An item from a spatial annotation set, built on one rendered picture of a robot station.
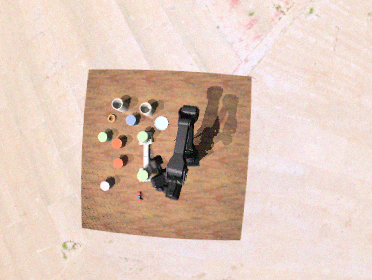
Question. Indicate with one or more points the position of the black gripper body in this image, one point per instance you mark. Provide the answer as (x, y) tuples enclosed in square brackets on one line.
[(156, 163)]

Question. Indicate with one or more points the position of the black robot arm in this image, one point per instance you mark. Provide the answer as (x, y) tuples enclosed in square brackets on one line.
[(184, 153)]

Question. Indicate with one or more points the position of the white cup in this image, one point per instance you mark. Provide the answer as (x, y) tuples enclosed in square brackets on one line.
[(146, 109), (120, 105)]

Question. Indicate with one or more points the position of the grey cylinder with white top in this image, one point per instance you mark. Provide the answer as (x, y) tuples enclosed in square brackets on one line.
[(105, 185)]

